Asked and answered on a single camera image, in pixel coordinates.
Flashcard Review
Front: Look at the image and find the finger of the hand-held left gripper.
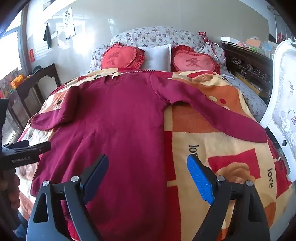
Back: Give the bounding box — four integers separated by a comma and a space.
0, 140, 52, 168

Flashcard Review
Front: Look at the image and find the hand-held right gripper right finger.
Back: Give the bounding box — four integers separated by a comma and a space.
187, 154, 271, 241

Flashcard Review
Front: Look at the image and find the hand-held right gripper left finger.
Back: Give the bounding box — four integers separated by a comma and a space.
27, 153, 110, 241

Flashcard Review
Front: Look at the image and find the maroon knit sweater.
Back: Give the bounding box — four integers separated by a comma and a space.
30, 71, 268, 241

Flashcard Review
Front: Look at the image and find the person's left hand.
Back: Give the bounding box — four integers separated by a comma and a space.
0, 170, 22, 209

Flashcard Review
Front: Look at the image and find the orange plastic basket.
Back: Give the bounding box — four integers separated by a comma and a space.
10, 74, 25, 88

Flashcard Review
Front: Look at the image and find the printed fleece blanket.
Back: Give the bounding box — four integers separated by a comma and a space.
17, 70, 293, 241

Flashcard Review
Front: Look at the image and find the dark wooden side table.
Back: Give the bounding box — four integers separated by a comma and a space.
7, 63, 62, 121

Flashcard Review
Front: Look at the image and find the window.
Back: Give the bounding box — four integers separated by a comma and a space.
0, 14, 26, 79

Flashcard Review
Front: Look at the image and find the dark hanging cloth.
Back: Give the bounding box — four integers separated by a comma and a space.
43, 24, 52, 49

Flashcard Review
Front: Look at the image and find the floral bedsheet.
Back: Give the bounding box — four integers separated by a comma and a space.
221, 70, 267, 116

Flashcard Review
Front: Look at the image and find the eye chart poster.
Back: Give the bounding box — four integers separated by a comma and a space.
62, 6, 76, 40

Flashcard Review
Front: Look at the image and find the red heart pillow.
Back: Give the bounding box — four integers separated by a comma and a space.
101, 43, 146, 69
171, 45, 221, 74

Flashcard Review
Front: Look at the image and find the white ornate chair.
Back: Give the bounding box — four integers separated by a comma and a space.
259, 38, 296, 163

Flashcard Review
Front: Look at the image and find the dark wooden headboard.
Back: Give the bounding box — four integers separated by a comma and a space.
221, 40, 274, 98

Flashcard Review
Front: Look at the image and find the white folded cloth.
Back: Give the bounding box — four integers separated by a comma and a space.
138, 44, 173, 71

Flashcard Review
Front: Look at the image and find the clutter of small packets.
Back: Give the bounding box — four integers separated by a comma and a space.
238, 37, 276, 56

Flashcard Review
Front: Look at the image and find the floral quilt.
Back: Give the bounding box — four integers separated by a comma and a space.
89, 26, 226, 73

